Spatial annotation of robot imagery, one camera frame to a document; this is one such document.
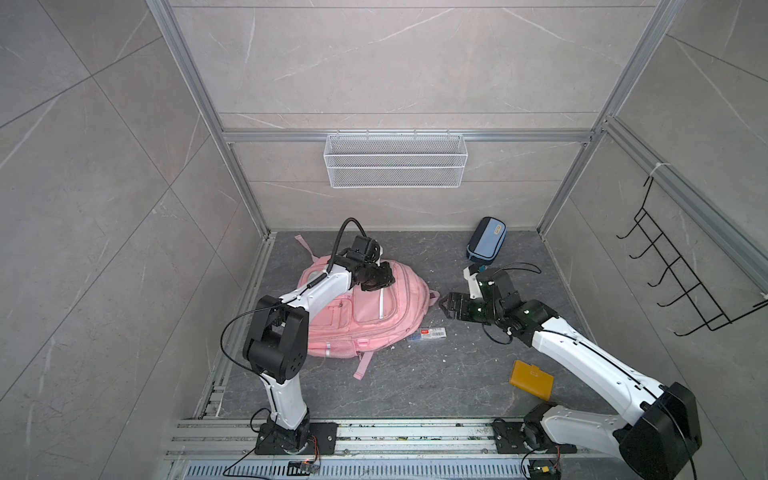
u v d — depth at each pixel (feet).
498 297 1.94
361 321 2.81
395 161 3.29
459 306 2.29
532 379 2.71
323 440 2.40
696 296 2.12
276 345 1.59
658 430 1.24
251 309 1.61
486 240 3.74
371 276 2.56
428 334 2.96
